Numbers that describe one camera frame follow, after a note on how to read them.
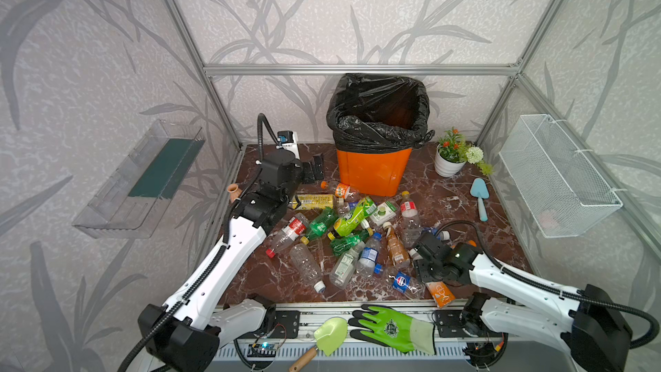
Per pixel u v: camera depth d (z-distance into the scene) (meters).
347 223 0.88
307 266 0.80
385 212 0.94
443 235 0.88
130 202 0.64
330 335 0.72
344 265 0.79
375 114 1.01
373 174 1.00
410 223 0.90
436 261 0.62
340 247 0.83
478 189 1.05
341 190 0.99
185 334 0.36
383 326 0.72
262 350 0.72
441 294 0.75
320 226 0.89
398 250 0.83
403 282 0.77
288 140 0.60
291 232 0.87
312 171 0.63
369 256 0.82
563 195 0.63
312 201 0.94
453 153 1.03
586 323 0.40
